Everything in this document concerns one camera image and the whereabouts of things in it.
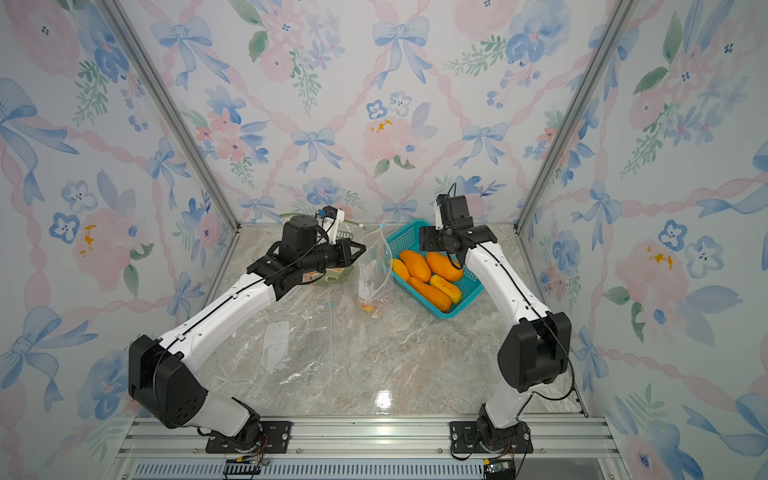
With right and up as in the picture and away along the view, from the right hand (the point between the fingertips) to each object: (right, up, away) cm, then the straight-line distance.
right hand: (435, 235), depth 87 cm
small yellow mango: (+5, -17, +10) cm, 20 cm away
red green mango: (-20, -21, +1) cm, 29 cm away
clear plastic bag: (-17, -10, +4) cm, 20 cm away
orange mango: (-4, -9, +14) cm, 17 cm away
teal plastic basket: (-7, +1, +20) cm, 22 cm away
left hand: (-19, -3, -11) cm, 22 cm away
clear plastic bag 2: (-44, -34, +1) cm, 56 cm away
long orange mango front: (+1, -19, +8) cm, 20 cm away
